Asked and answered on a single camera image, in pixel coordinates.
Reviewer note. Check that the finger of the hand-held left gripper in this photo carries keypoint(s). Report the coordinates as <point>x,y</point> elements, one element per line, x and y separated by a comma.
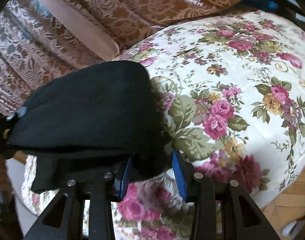
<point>15,117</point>

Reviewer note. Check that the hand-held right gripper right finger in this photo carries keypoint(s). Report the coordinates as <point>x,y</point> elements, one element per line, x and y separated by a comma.
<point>178,177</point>

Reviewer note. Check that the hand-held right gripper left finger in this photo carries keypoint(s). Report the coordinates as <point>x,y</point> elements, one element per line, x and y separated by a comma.
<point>123,177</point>

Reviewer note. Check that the black pants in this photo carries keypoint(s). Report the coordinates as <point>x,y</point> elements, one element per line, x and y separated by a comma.
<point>80,117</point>

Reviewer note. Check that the person's left hand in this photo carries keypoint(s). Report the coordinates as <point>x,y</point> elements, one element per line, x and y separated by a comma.
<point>1,176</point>

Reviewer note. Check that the floral bedspread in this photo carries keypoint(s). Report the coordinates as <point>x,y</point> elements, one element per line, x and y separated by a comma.
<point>217,80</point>

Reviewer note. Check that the white round object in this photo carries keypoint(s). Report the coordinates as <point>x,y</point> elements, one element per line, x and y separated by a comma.
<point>290,228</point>

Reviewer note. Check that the brown floral patterned curtain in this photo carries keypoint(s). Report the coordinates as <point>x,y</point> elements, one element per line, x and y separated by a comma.
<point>155,0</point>

